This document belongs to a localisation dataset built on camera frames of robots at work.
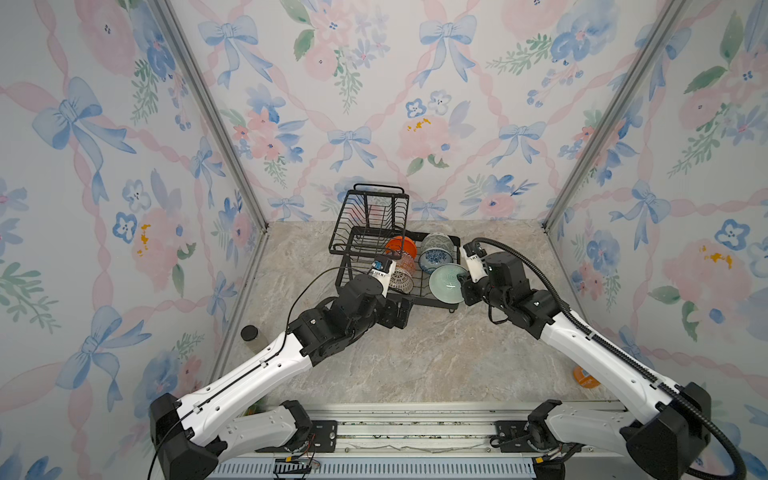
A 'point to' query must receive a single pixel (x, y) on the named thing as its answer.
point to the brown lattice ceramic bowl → (401, 280)
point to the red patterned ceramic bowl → (407, 262)
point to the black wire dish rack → (370, 238)
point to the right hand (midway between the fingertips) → (461, 271)
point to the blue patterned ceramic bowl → (436, 249)
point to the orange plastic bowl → (402, 244)
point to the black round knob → (249, 332)
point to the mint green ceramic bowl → (445, 285)
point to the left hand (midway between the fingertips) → (399, 292)
